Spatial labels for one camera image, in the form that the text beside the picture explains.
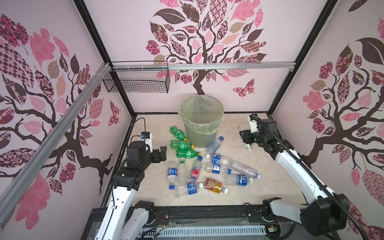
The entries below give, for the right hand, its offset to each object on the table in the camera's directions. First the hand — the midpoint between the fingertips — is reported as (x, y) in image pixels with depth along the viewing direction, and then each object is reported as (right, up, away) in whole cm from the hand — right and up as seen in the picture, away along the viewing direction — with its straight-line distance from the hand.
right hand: (246, 129), depth 80 cm
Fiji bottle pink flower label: (-28, -25, +3) cm, 38 cm away
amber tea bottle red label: (-18, -30, -3) cm, 35 cm away
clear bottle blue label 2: (-15, -23, +5) cm, 28 cm away
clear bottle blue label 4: (-41, -25, +3) cm, 48 cm away
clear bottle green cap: (-36, -20, +9) cm, 43 cm away
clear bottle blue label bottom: (-31, -31, -3) cm, 44 cm away
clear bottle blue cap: (-15, -11, +16) cm, 25 cm away
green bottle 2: (-33, -15, +11) cm, 38 cm away
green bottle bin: (-40, -3, +20) cm, 45 cm away
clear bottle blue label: (-15, -18, +9) cm, 25 cm away
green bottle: (-37, -10, +14) cm, 41 cm away
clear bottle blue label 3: (-4, -29, +2) cm, 29 cm away
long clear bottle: (-1, -23, +5) cm, 23 cm away
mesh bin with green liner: (-23, +9, +23) cm, 34 cm away
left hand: (-47, -10, -7) cm, 49 cm away
